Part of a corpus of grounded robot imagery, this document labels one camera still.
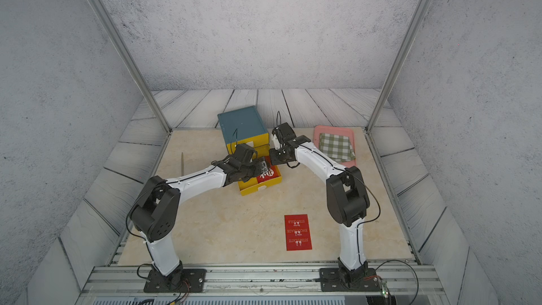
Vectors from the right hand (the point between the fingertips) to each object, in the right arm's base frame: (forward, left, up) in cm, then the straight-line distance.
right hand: (273, 158), depth 93 cm
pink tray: (+29, -35, -13) cm, 48 cm away
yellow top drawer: (+6, +7, +5) cm, 10 cm away
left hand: (-4, +2, -3) cm, 5 cm away
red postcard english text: (-27, -10, -13) cm, 32 cm away
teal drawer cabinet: (+12, +14, +9) cm, 21 cm away
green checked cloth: (+16, -33, -12) cm, 39 cm away
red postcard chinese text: (-4, 0, -5) cm, 6 cm away
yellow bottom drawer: (-13, +8, -1) cm, 15 cm away
